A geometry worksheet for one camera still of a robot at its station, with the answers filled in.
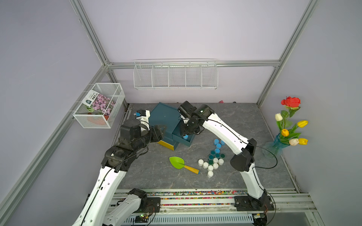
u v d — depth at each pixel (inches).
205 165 33.3
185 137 31.7
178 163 35.0
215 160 34.1
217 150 35.8
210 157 35.0
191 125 25.7
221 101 48.6
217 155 34.9
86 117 29.2
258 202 25.2
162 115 33.3
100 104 29.1
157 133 22.1
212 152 35.7
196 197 30.4
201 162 34.0
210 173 32.0
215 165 33.3
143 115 22.6
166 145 35.3
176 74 39.2
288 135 27.0
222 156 34.7
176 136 30.4
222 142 21.9
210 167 33.3
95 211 14.7
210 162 34.0
